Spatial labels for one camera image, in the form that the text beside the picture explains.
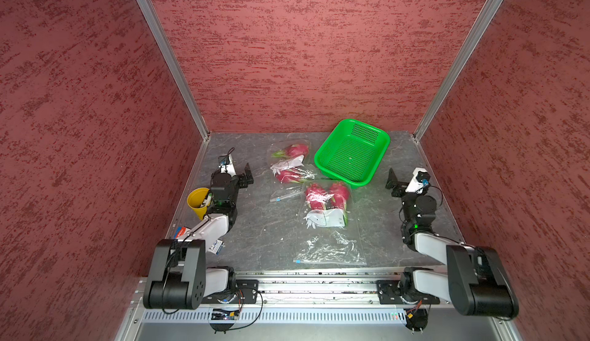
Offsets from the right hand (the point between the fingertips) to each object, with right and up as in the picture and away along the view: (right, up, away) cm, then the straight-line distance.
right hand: (402, 172), depth 84 cm
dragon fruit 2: (-22, -9, +7) cm, 25 cm away
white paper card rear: (-44, +2, +13) cm, 46 cm away
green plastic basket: (-12, +8, +29) cm, 33 cm away
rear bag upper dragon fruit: (-43, +8, +19) cm, 47 cm away
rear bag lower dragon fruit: (-41, -2, +10) cm, 42 cm away
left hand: (-64, +1, +4) cm, 64 cm away
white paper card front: (-28, -18, +3) cm, 34 cm away
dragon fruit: (-32, -10, +3) cm, 34 cm away
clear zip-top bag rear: (-46, -10, +13) cm, 48 cm away
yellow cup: (-79, -10, +2) cm, 80 cm away
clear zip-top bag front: (-28, -23, +3) cm, 36 cm away
